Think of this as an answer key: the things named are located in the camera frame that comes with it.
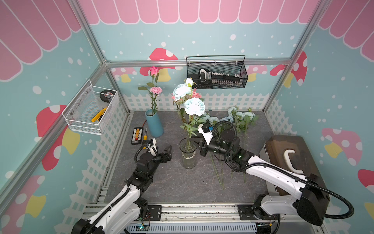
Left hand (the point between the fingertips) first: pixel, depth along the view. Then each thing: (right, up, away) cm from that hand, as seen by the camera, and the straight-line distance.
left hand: (166, 148), depth 82 cm
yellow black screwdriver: (-18, +5, +20) cm, 28 cm away
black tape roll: (-32, +28, -3) cm, 43 cm away
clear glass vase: (+13, 0, -7) cm, 15 cm away
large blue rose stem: (+52, -4, +17) cm, 55 cm away
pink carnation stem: (-6, +33, 0) cm, 34 cm away
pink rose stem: (-9, +37, +3) cm, 38 cm away
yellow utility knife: (-32, +18, -10) cm, 38 cm away
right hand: (+14, +7, -14) cm, 21 cm away
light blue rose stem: (+32, -21, +1) cm, 38 cm away
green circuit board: (-10, -37, -11) cm, 40 cm away
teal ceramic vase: (-10, +13, +14) cm, 22 cm away
